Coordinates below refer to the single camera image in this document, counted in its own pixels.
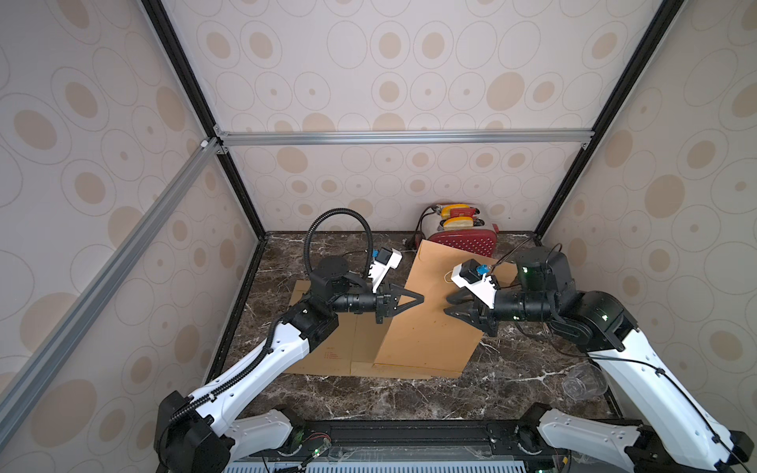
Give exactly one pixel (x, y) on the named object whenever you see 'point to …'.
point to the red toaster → (461, 227)
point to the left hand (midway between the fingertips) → (425, 307)
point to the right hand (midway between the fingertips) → (448, 309)
